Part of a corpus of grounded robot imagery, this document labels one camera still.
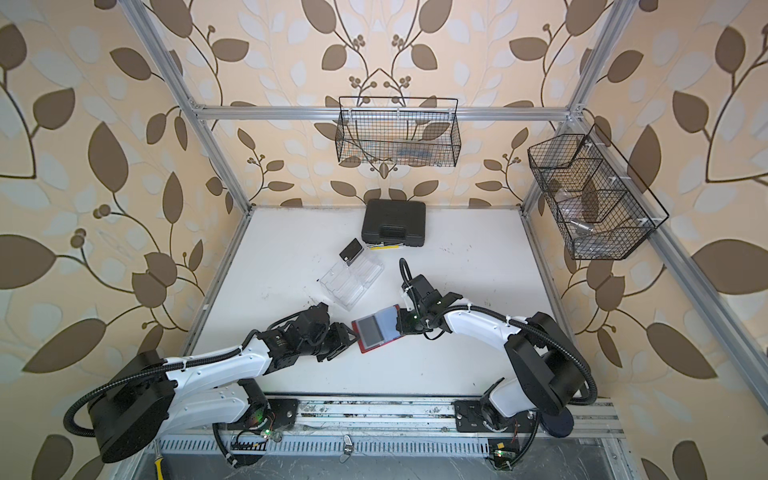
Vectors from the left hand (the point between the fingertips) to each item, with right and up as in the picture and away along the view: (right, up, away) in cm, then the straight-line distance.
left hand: (355, 337), depth 82 cm
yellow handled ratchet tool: (-42, -25, -15) cm, 51 cm away
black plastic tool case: (+11, +34, +23) cm, 42 cm away
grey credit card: (-3, +23, +14) cm, 28 cm away
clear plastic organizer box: (-3, +15, +14) cm, 21 cm away
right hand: (+12, +2, +5) cm, 13 cm away
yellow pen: (+7, +24, +26) cm, 37 cm away
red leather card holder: (+8, +3, +9) cm, 13 cm away
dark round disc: (+52, -18, -10) cm, 56 cm away
